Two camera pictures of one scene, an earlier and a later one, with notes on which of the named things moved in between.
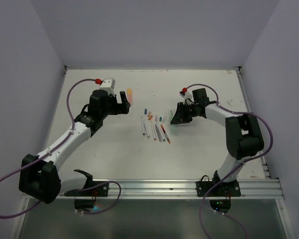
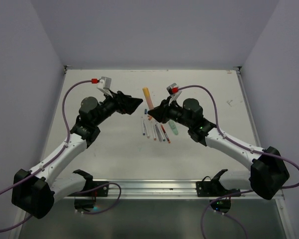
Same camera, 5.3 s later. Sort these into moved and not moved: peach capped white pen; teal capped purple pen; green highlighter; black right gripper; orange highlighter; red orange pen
Moved: green highlighter; black right gripper; orange highlighter
Not moved: red orange pen; peach capped white pen; teal capped purple pen
